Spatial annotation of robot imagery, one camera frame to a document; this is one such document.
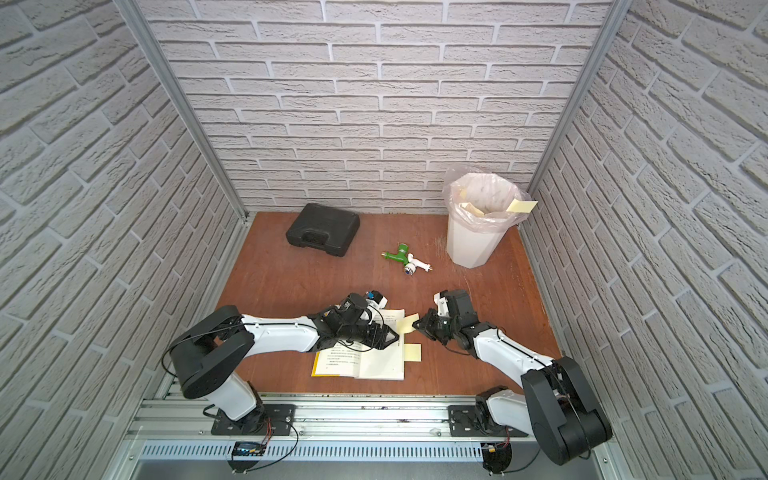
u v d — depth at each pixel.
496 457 0.70
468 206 0.83
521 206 0.85
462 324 0.68
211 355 0.45
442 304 0.83
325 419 0.76
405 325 0.87
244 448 0.72
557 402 0.42
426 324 0.76
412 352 0.83
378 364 0.80
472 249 1.00
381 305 0.81
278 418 0.75
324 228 1.08
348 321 0.70
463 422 0.74
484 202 1.01
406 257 1.06
